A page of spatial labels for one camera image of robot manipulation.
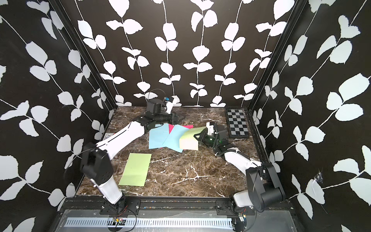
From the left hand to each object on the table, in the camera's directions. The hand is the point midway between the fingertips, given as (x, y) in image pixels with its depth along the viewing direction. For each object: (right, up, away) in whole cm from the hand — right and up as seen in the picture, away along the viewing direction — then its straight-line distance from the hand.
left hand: (182, 114), depth 81 cm
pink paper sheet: (-11, -9, +27) cm, 30 cm away
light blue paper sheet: (-8, -19, +18) cm, 27 cm away
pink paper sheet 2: (+3, -8, +28) cm, 30 cm away
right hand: (+5, -12, +3) cm, 13 cm away
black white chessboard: (+40, -6, +27) cm, 49 cm away
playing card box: (-54, -14, +20) cm, 60 cm away
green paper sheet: (-30, -36, +8) cm, 48 cm away
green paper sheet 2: (+3, -17, +9) cm, 19 cm away
